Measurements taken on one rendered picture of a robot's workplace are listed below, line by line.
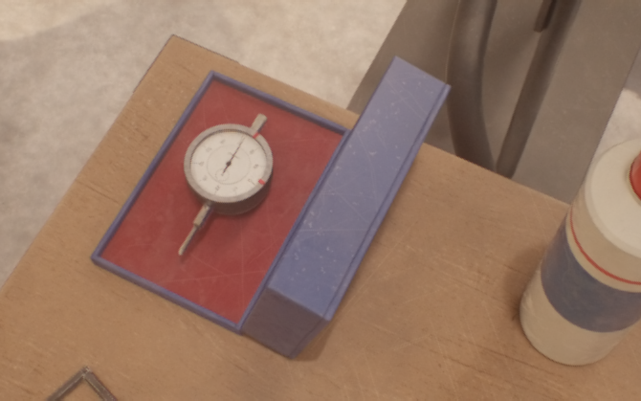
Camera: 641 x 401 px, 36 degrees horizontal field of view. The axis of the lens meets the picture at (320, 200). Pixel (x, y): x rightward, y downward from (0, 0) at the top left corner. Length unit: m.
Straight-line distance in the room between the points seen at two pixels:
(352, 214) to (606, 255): 0.14
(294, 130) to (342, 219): 0.16
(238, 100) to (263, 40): 0.61
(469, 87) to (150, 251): 0.30
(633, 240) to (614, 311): 0.08
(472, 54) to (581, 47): 0.54
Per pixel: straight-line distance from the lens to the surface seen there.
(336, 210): 0.53
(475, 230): 0.66
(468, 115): 0.81
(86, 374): 0.63
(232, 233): 0.65
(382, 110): 0.56
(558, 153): 1.24
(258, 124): 0.66
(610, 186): 0.48
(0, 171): 1.26
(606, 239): 0.48
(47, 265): 0.67
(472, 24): 0.80
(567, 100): 1.28
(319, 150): 0.68
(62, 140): 1.26
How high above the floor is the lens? 1.07
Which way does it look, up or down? 64 degrees down
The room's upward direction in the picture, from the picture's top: straight up
